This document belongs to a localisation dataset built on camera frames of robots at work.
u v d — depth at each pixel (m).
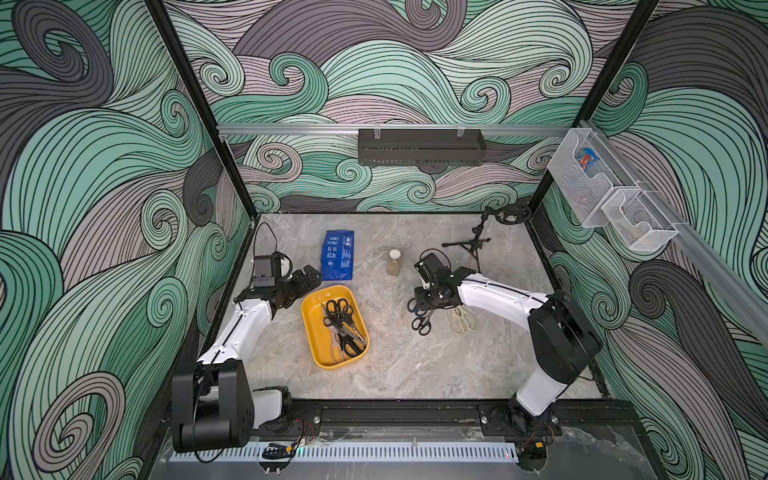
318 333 0.88
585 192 0.82
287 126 1.74
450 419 0.74
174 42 0.75
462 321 0.90
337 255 1.04
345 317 0.90
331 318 0.89
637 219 0.75
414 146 0.95
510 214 0.90
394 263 0.98
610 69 0.80
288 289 0.73
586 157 0.85
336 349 0.85
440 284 0.68
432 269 0.72
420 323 0.90
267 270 0.67
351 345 0.84
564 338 0.46
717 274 0.54
